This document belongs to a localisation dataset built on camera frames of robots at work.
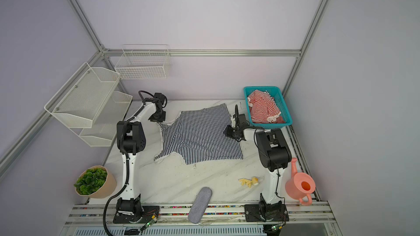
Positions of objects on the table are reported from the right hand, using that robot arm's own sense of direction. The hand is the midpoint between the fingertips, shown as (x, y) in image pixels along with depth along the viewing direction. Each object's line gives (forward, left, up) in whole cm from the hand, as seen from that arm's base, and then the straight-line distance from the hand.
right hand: (221, 132), depth 102 cm
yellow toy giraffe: (-30, -16, 0) cm, 34 cm away
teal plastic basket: (+28, -41, +6) cm, 50 cm away
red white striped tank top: (+16, -29, +4) cm, 33 cm away
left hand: (+9, +42, +2) cm, 43 cm away
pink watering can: (-36, -34, +9) cm, 50 cm away
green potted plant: (-32, +59, +10) cm, 68 cm away
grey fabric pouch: (-41, +11, +2) cm, 43 cm away
